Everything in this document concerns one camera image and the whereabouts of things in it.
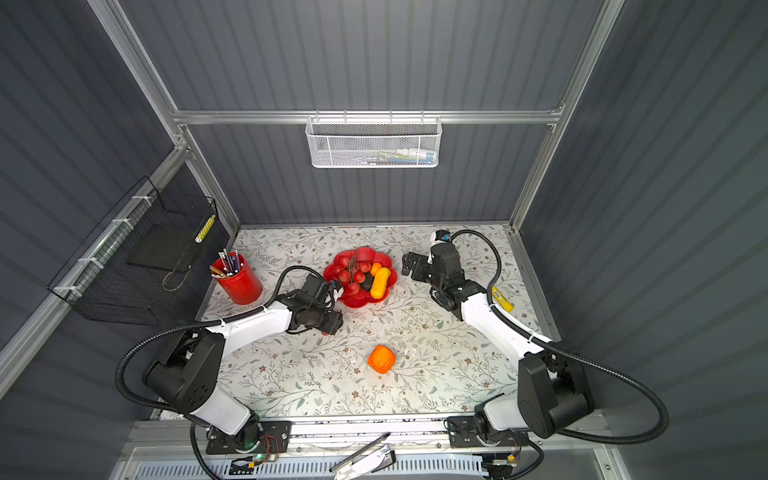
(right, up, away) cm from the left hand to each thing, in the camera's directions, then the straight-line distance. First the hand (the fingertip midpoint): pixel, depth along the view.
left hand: (334, 319), depth 92 cm
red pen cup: (-29, +13, -4) cm, 32 cm away
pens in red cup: (-34, +17, +2) cm, 38 cm away
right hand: (+26, +18, -6) cm, 32 cm away
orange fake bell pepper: (+15, -8, -12) cm, 21 cm away
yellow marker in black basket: (-34, +28, -10) cm, 45 cm away
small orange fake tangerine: (+12, +16, +10) cm, 22 cm away
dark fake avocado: (+9, +10, +5) cm, 15 cm away
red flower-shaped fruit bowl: (+8, +20, +16) cm, 27 cm away
